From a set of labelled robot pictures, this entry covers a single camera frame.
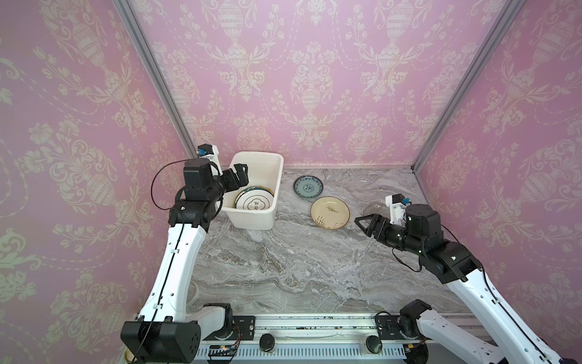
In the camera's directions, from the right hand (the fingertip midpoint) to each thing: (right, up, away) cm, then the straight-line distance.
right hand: (362, 223), depth 69 cm
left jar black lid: (-28, -33, -5) cm, 44 cm away
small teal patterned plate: (-14, +12, +44) cm, 48 cm away
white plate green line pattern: (-39, +6, +34) cm, 53 cm away
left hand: (-39, +16, +4) cm, 43 cm away
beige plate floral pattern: (-4, -1, +34) cm, 34 cm away
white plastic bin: (-36, +20, +44) cm, 60 cm away
